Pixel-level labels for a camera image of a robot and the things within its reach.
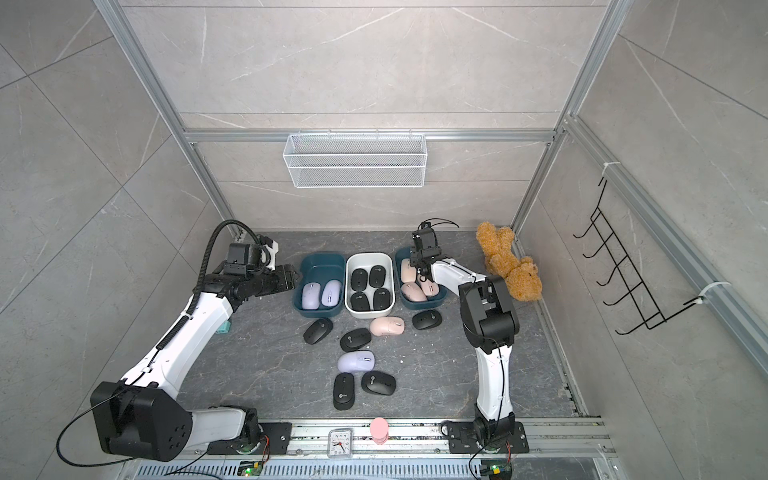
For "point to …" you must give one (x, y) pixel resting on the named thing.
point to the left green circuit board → (249, 468)
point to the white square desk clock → (340, 443)
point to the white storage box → (365, 260)
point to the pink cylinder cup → (379, 430)
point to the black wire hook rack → (637, 298)
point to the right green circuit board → (496, 469)
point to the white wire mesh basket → (347, 160)
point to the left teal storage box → (319, 267)
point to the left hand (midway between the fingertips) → (295, 272)
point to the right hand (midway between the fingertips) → (426, 250)
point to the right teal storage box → (432, 302)
